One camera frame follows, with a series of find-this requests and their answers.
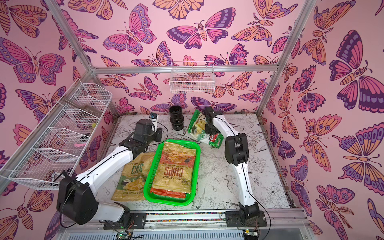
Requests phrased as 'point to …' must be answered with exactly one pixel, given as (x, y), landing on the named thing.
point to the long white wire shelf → (54, 155)
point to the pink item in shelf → (79, 144)
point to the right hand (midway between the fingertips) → (209, 132)
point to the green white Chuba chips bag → (197, 128)
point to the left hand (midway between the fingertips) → (161, 127)
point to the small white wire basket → (192, 77)
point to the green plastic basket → (190, 199)
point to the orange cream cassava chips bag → (167, 193)
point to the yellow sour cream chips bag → (131, 187)
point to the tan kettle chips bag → (175, 171)
